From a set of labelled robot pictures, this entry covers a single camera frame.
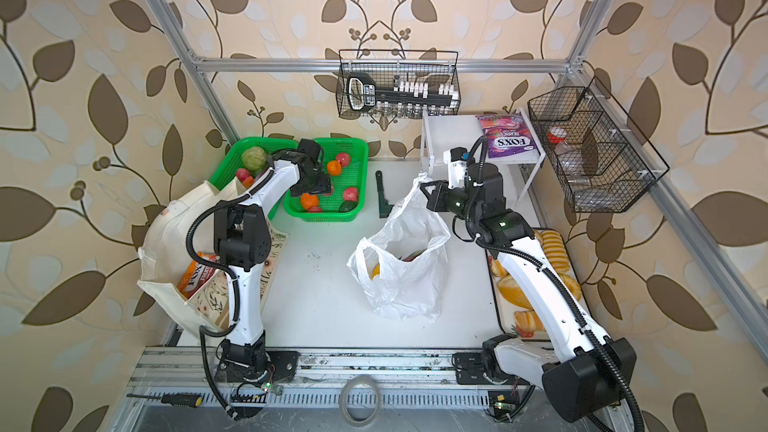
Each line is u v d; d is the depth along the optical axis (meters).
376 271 0.64
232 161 1.12
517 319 0.80
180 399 0.69
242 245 0.58
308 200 1.02
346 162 1.16
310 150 0.84
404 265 0.66
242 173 1.12
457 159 0.63
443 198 0.63
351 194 1.05
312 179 0.87
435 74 0.93
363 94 0.85
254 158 1.12
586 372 0.37
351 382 0.72
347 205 1.01
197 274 0.75
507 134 0.78
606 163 0.72
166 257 0.72
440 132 0.84
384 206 1.05
